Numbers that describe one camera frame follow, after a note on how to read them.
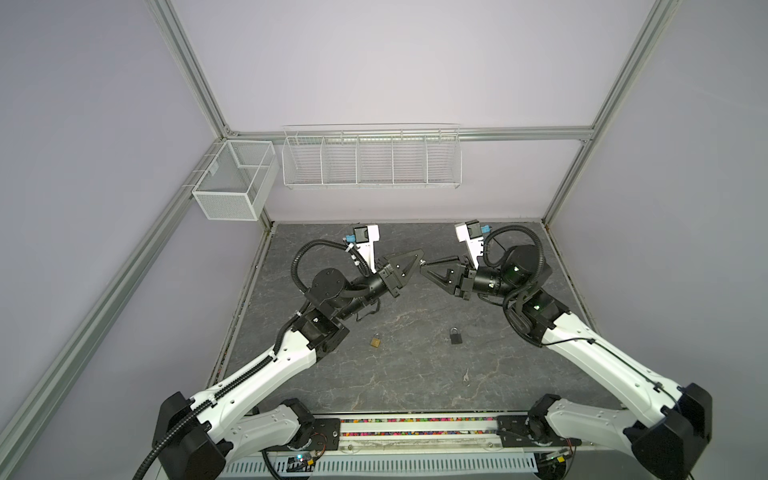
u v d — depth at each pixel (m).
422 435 0.75
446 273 0.60
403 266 0.57
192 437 0.38
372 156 0.99
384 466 1.58
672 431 0.37
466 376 0.83
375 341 0.89
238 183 1.02
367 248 0.55
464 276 0.55
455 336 0.91
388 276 0.53
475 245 0.56
